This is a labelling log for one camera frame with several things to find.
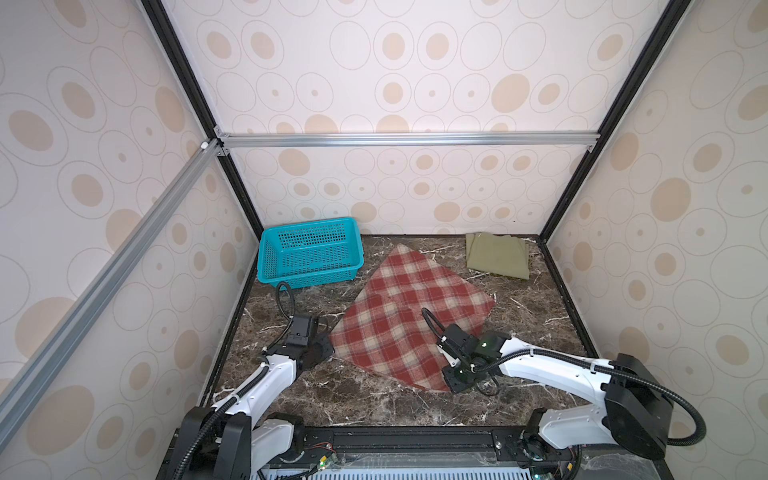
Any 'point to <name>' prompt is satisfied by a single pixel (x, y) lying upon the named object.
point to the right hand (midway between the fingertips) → (451, 383)
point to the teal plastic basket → (310, 254)
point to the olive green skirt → (502, 255)
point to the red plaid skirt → (385, 330)
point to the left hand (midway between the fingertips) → (335, 340)
